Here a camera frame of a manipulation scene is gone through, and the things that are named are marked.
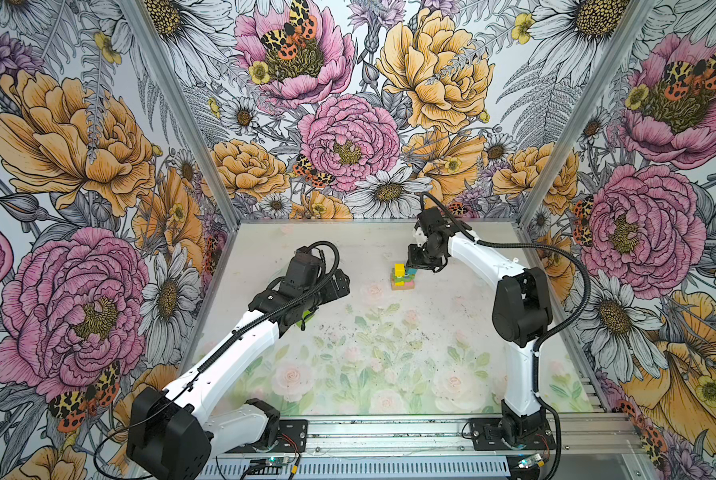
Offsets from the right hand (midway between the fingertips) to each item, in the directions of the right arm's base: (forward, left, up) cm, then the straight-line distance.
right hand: (413, 271), depth 95 cm
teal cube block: (+1, 0, -1) cm, 2 cm away
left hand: (-13, +23, +8) cm, 28 cm away
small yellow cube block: (+1, +4, -1) cm, 5 cm away
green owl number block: (+1, +2, -5) cm, 5 cm away
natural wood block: (0, +3, -9) cm, 9 cm away
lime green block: (-23, +29, +15) cm, 40 cm away
